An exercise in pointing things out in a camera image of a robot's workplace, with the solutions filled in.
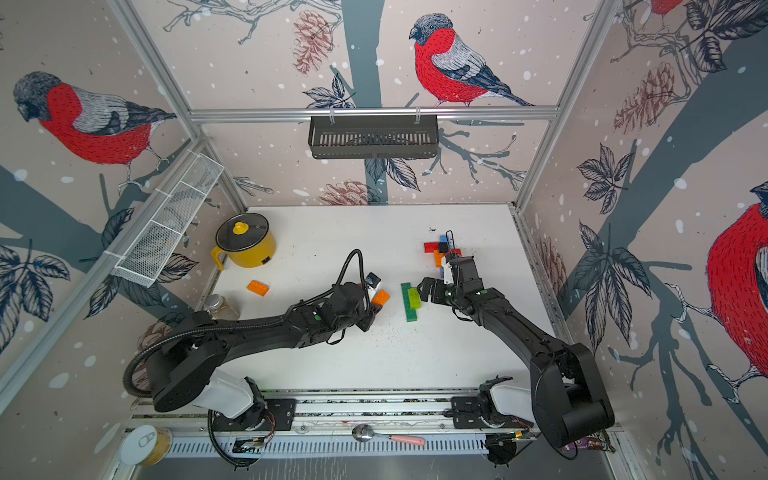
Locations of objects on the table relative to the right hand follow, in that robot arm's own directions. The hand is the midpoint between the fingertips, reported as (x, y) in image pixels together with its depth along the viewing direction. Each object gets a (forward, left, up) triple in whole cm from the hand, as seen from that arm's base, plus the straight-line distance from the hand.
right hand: (432, 285), depth 89 cm
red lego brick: (+18, -1, -5) cm, 19 cm away
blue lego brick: (+22, -6, -5) cm, 24 cm away
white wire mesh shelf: (-1, +80, +14) cm, 81 cm away
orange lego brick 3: (+1, +57, -7) cm, 57 cm away
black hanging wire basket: (+49, +26, +20) cm, 59 cm away
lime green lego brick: (-3, +5, -5) cm, 7 cm away
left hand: (-6, +15, +1) cm, 16 cm away
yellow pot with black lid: (+15, +62, +2) cm, 64 cm away
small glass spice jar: (-10, +61, +1) cm, 62 cm away
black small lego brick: (+19, -5, -5) cm, 20 cm away
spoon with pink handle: (-37, +18, -9) cm, 42 cm away
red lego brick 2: (+18, -10, -6) cm, 21 cm away
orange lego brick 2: (-5, +15, +1) cm, 16 cm away
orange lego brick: (+14, -3, -6) cm, 16 cm away
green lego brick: (-6, +6, -7) cm, 11 cm away
